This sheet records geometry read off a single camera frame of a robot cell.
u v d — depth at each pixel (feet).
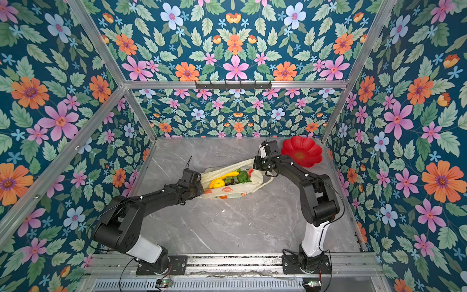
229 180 3.06
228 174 3.09
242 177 3.14
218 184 3.04
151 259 1.99
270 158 2.42
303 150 3.75
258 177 2.83
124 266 2.44
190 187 2.40
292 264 2.41
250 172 3.10
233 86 3.06
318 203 1.63
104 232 1.48
